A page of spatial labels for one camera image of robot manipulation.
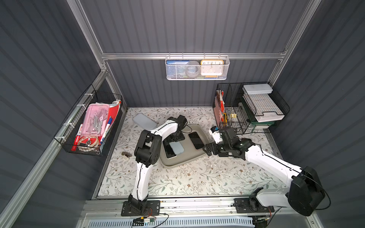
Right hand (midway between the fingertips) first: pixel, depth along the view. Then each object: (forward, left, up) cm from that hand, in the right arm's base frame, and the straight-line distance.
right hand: (212, 144), depth 83 cm
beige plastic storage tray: (+1, +13, -13) cm, 18 cm away
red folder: (+10, +56, +17) cm, 59 cm away
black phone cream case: (+2, +27, -12) cm, 30 cm away
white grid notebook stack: (+25, -38, +6) cm, 46 cm away
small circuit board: (-37, +39, -15) cm, 56 cm away
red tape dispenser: (-8, +60, +16) cm, 63 cm away
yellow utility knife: (+30, -15, -12) cm, 36 cm away
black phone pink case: (+10, +9, -11) cm, 18 cm away
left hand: (+9, +23, -12) cm, 27 cm away
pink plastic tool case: (+4, +62, +19) cm, 65 cm away
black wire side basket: (-7, +67, +22) cm, 71 cm away
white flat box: (+42, -36, +9) cm, 55 cm away
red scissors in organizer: (+39, -13, -6) cm, 41 cm away
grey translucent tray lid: (+28, +49, -13) cm, 58 cm away
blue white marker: (+2, +54, +19) cm, 57 cm away
